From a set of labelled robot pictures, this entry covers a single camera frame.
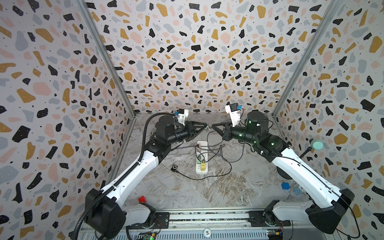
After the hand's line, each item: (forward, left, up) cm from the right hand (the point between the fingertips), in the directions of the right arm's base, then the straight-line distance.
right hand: (215, 127), depth 64 cm
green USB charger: (0, +8, -31) cm, 32 cm away
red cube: (-21, +37, -36) cm, 55 cm away
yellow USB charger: (-3, +5, -31) cm, 32 cm away
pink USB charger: (+10, +8, -30) cm, 33 cm away
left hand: (+1, +2, -1) cm, 3 cm away
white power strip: (+10, +6, -35) cm, 37 cm away
